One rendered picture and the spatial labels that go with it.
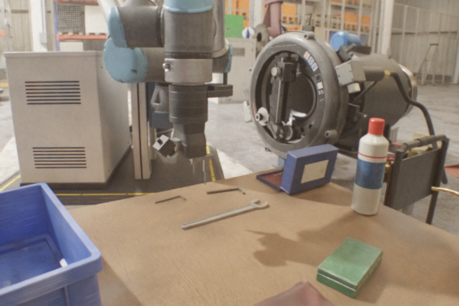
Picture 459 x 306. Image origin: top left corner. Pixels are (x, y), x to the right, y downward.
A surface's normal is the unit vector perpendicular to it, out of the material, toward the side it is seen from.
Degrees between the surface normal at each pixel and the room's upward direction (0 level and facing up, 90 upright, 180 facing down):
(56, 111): 90
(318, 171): 100
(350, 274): 0
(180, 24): 90
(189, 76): 90
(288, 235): 0
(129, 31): 108
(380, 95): 83
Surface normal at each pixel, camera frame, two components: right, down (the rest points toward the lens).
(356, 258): 0.02, -0.97
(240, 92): 0.43, 0.22
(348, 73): -0.85, 0.11
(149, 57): 0.85, 0.06
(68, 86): 0.12, 0.24
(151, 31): 0.00, 0.52
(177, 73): -0.36, 0.22
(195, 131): 0.55, 0.40
